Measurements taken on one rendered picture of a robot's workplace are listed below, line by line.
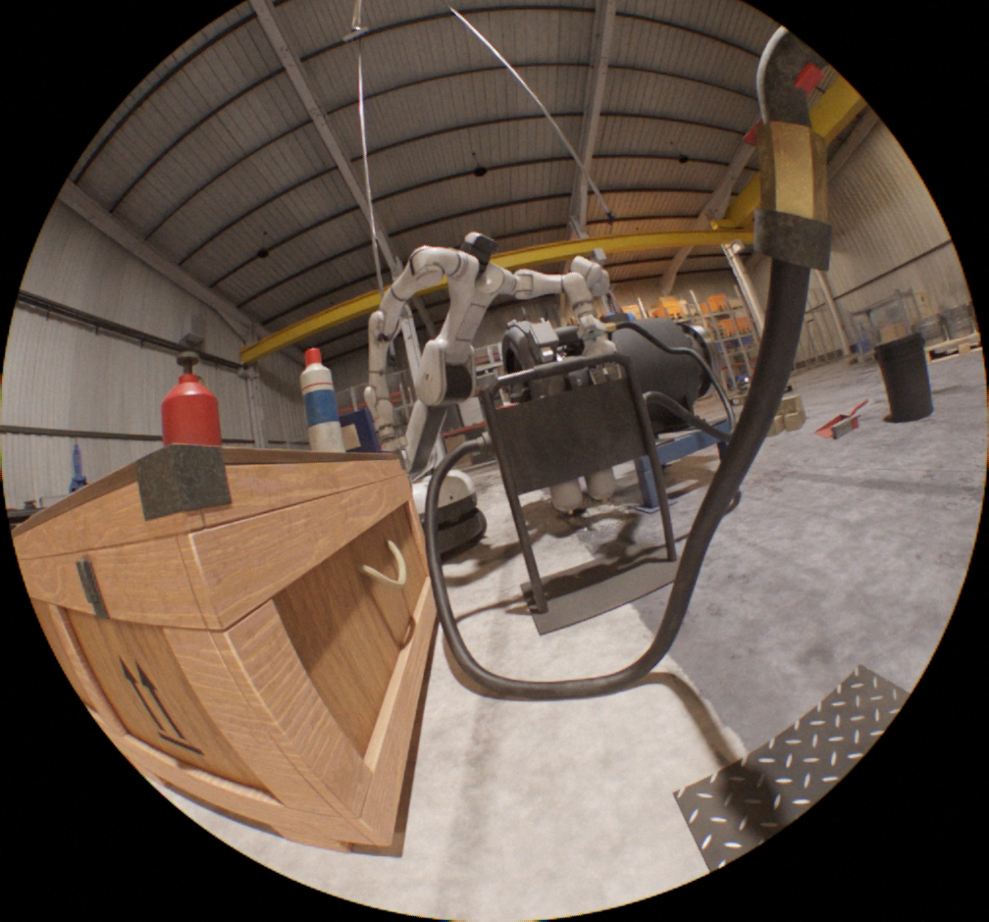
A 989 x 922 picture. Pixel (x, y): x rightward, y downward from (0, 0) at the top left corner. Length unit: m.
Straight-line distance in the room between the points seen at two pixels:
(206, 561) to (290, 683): 0.12
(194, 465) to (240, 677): 0.15
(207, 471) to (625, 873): 0.51
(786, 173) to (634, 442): 0.71
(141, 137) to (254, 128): 2.92
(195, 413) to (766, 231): 0.51
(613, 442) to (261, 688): 0.77
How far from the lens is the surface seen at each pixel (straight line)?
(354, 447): 0.81
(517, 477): 0.74
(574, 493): 0.79
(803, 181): 0.24
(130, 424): 9.32
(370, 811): 0.41
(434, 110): 8.88
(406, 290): 1.15
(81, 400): 8.97
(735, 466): 0.32
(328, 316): 10.81
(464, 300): 1.19
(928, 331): 4.41
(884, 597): 0.72
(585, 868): 0.43
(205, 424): 0.41
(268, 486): 0.34
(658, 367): 1.60
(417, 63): 8.46
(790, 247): 0.23
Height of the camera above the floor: 0.42
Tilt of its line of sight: 4 degrees up
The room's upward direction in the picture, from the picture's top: 15 degrees counter-clockwise
